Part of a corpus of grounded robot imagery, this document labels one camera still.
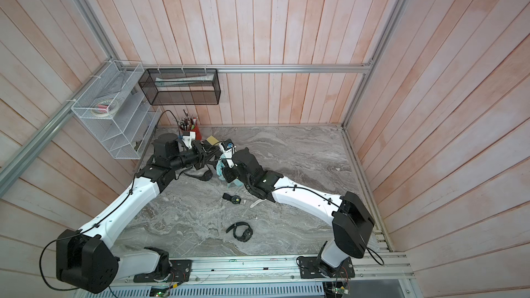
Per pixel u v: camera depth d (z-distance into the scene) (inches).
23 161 21.4
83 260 15.4
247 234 30.9
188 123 39.5
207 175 37.6
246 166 21.8
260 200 28.6
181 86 40.8
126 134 30.8
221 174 27.0
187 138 28.6
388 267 29.8
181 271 28.8
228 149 25.4
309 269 28.9
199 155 26.8
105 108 28.9
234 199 35.6
